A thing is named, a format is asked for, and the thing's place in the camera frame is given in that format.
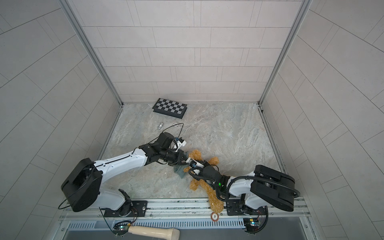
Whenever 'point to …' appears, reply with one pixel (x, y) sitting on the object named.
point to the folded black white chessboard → (170, 107)
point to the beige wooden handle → (169, 233)
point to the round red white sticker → (214, 216)
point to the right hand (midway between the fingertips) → (190, 163)
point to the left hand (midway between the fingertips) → (192, 162)
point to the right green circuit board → (251, 224)
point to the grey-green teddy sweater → (179, 169)
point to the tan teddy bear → (216, 203)
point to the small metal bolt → (160, 125)
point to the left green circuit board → (121, 228)
